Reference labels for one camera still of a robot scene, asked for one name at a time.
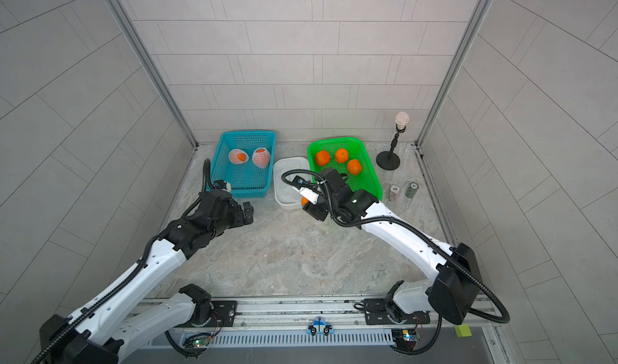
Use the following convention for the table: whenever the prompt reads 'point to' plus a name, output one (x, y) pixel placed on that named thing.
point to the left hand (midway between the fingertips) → (248, 207)
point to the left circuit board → (201, 342)
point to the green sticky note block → (463, 330)
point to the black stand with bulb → (389, 160)
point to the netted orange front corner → (354, 167)
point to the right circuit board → (404, 338)
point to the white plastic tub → (287, 196)
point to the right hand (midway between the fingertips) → (309, 198)
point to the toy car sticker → (319, 327)
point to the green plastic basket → (349, 157)
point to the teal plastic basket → (246, 180)
